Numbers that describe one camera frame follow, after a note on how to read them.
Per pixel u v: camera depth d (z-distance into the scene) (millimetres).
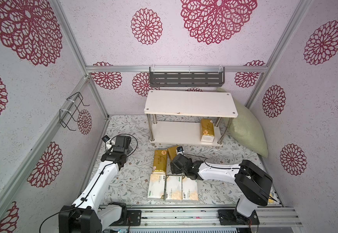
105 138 690
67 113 743
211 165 580
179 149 791
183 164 675
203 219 746
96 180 468
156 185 803
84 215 402
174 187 801
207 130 937
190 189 776
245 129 785
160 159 873
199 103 795
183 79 973
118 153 596
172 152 919
